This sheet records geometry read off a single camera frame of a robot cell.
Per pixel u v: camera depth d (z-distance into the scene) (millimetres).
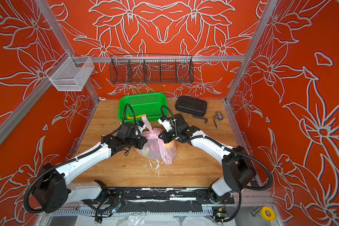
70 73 922
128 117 1046
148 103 1178
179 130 645
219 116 1056
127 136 637
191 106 1068
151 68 983
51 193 395
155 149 821
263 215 669
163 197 741
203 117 1068
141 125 738
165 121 732
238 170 427
